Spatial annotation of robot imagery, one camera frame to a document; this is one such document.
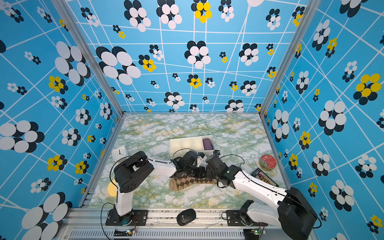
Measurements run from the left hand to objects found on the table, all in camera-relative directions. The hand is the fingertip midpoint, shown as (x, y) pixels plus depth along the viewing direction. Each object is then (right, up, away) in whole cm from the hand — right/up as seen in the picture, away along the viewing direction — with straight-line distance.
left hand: (210, 176), depth 86 cm
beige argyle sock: (-19, -4, -2) cm, 20 cm away
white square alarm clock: (-57, +12, +8) cm, 59 cm away
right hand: (-1, +4, -2) cm, 4 cm away
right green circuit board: (+20, -21, -16) cm, 33 cm away
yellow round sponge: (-54, -5, -6) cm, 54 cm away
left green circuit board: (-46, -23, -14) cm, 53 cm away
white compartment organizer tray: (-4, +18, +8) cm, 20 cm away
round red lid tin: (+35, +7, +3) cm, 36 cm away
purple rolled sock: (-1, +18, +9) cm, 20 cm away
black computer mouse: (-13, -16, -13) cm, 24 cm away
